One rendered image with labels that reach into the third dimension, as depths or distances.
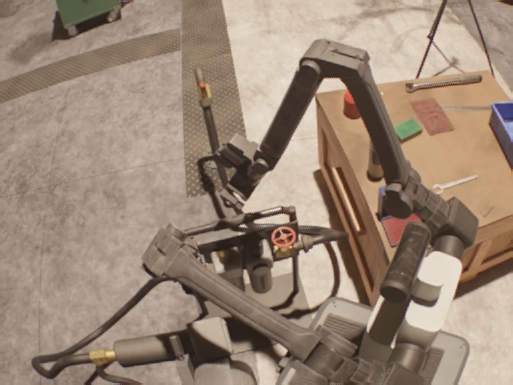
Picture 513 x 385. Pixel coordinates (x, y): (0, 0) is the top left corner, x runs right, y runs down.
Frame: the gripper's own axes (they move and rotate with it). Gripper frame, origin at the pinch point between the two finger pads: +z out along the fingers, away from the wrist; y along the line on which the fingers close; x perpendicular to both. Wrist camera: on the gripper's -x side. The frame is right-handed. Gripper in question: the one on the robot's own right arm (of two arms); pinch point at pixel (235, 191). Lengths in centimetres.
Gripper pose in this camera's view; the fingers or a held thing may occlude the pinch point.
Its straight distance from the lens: 155.8
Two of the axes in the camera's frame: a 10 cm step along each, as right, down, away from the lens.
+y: -4.7, 7.4, -4.9
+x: 8.1, 5.7, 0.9
